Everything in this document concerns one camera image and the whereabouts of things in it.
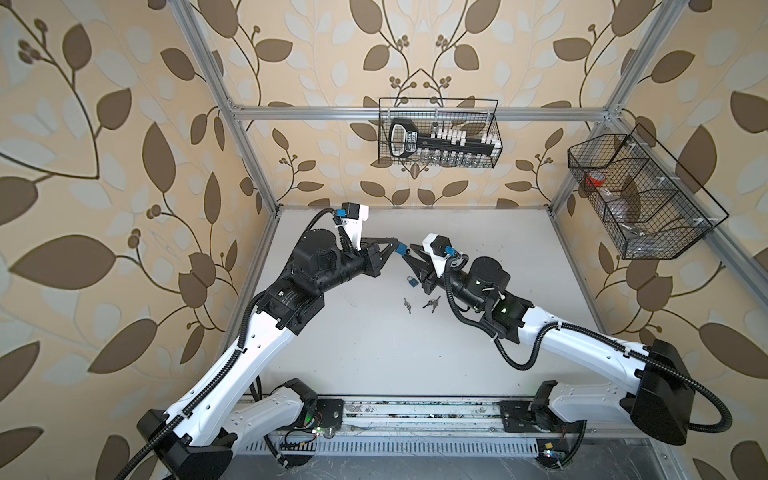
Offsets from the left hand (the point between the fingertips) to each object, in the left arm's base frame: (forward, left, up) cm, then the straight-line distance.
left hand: (400, 242), depth 61 cm
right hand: (+2, -2, -6) cm, 7 cm away
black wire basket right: (+15, -62, -4) cm, 64 cm away
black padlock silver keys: (+6, -11, -38) cm, 40 cm away
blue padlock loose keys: (+5, -3, -39) cm, 39 cm away
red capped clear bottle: (+34, -59, -10) cm, 68 cm away
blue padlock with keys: (+1, 0, -4) cm, 4 cm away
